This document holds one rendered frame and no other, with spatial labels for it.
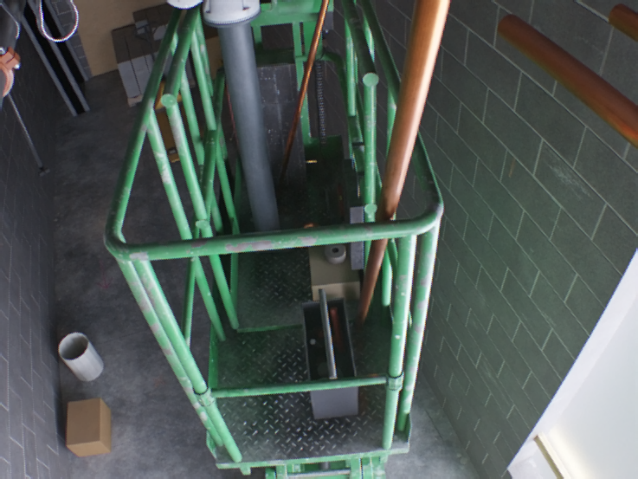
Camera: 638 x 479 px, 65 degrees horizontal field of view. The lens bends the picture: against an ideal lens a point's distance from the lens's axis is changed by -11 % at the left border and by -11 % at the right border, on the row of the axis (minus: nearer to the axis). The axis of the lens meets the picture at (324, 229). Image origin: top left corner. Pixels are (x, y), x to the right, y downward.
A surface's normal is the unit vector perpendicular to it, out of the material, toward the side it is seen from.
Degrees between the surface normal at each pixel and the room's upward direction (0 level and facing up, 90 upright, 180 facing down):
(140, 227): 0
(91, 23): 90
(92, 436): 0
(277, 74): 90
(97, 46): 90
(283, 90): 90
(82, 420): 0
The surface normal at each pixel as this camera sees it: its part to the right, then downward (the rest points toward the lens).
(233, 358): -0.05, -0.69
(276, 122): 0.07, 0.72
